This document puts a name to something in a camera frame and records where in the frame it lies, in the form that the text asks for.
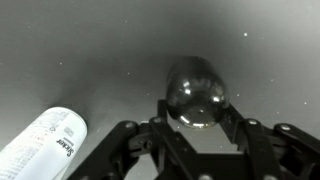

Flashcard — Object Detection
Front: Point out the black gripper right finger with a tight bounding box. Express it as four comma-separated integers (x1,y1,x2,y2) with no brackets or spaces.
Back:
219,103,320,180

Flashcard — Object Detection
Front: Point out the white spray can red label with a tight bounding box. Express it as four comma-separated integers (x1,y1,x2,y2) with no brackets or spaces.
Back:
0,106,88,180

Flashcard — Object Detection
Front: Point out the black dome lid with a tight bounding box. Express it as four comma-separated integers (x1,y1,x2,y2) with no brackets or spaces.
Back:
165,55,230,129

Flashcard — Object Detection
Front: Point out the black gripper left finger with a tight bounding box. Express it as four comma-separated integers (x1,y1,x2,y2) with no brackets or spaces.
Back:
66,99,198,180

